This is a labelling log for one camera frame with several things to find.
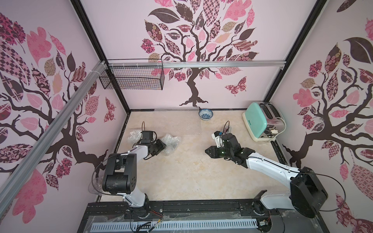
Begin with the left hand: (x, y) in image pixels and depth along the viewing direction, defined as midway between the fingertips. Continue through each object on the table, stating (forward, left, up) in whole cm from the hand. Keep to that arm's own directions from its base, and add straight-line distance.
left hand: (166, 148), depth 95 cm
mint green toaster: (+11, -64, +15) cm, 66 cm away
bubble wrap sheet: (+26, -13, -2) cm, 29 cm away
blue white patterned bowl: (+32, -29, 0) cm, 43 cm away
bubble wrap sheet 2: (+5, +20, +8) cm, 22 cm away
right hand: (-7, -26, +10) cm, 29 cm away
